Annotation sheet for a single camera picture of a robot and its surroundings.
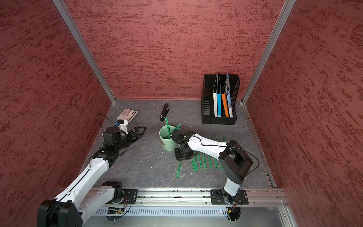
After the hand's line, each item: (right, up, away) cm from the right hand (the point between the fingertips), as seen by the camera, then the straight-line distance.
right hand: (181, 161), depth 83 cm
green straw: (-2, +21, -4) cm, 22 cm away
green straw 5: (+15, -1, +4) cm, 15 cm away
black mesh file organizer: (+21, +36, +34) cm, 54 cm away
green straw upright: (-9, +21, +4) cm, 23 cm away
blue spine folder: (+23, +40, +2) cm, 46 cm away
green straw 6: (+18, -3, +2) cm, 18 cm away
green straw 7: (+25, -3, +2) cm, 25 cm away
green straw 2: (+8, -3, +2) cm, 9 cm away
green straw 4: (+12, -1, +4) cm, 13 cm away
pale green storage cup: (-8, +10, +2) cm, 14 cm away
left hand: (-23, +17, -1) cm, 29 cm away
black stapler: (-14, +30, +27) cm, 42 cm away
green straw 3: (+9, -3, +2) cm, 10 cm away
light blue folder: (+30, +46, +6) cm, 55 cm away
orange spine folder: (+28, +36, +7) cm, 46 cm away
